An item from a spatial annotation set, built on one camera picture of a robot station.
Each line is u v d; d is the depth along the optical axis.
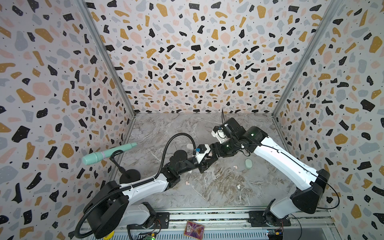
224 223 0.74
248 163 0.92
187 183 0.85
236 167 0.92
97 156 0.59
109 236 0.69
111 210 0.40
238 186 0.85
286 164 0.44
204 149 0.62
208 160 0.68
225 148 0.62
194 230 0.70
